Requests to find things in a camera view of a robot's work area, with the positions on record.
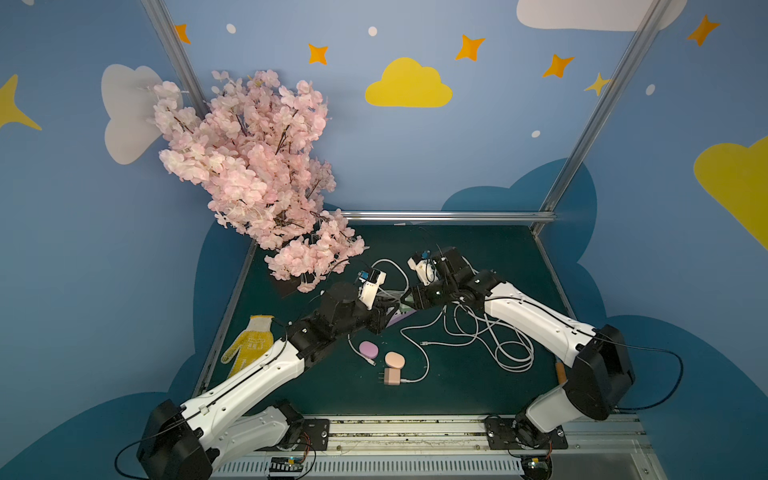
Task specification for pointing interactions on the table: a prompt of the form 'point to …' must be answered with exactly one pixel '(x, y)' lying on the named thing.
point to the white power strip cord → (407, 279)
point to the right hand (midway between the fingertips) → (411, 294)
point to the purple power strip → (398, 315)
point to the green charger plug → (409, 298)
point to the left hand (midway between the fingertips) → (394, 298)
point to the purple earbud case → (369, 349)
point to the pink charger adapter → (392, 377)
